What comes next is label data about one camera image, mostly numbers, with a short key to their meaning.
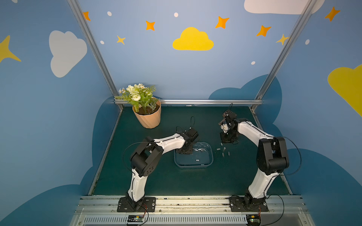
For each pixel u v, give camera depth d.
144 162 0.50
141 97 0.85
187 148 0.86
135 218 0.72
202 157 0.93
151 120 0.94
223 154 0.93
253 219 0.73
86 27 0.75
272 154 0.50
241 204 0.75
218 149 0.96
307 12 0.71
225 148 0.96
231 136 0.82
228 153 0.93
